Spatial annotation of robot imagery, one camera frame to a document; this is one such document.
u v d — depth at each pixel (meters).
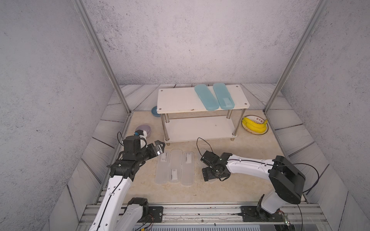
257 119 1.14
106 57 0.89
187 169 0.89
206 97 0.81
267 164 0.48
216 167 0.62
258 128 1.04
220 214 0.74
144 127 1.04
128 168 0.50
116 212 0.42
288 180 0.44
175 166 0.91
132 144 0.55
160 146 0.67
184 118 1.17
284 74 0.98
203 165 0.71
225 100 0.77
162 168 0.89
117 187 0.46
